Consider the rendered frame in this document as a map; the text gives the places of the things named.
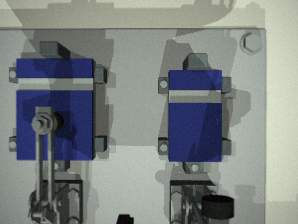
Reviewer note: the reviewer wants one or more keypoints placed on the blue rectangular block with slot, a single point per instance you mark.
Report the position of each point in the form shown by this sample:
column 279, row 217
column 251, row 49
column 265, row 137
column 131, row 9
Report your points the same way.
column 195, row 116
column 67, row 84

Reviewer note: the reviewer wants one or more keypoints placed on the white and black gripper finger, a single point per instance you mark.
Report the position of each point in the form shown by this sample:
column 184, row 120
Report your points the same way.
column 125, row 219

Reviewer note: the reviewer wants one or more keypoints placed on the light grey fixture plate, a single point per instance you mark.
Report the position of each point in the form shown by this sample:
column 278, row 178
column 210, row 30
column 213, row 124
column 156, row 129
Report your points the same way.
column 130, row 177

